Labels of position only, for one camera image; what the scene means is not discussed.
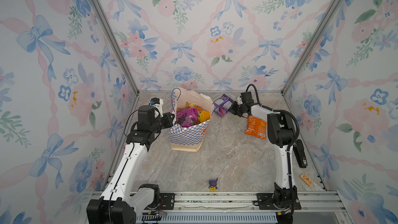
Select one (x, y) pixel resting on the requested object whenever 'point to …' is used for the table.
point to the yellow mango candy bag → (203, 116)
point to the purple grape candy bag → (187, 117)
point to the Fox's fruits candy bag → (189, 105)
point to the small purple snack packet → (222, 105)
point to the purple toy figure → (213, 184)
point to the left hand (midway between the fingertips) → (174, 113)
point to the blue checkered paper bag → (191, 138)
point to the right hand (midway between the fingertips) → (228, 107)
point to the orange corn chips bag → (256, 127)
